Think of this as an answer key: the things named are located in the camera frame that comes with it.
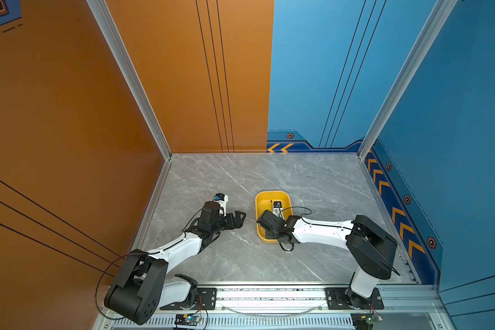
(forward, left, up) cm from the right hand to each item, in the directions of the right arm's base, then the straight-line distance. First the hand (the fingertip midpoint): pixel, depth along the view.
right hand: (269, 230), depth 89 cm
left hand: (+5, +14, +6) cm, 16 cm away
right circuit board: (-32, -31, -3) cm, 45 cm away
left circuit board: (-32, +29, -2) cm, 43 cm away
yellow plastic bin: (+14, +2, +1) cm, 14 cm away
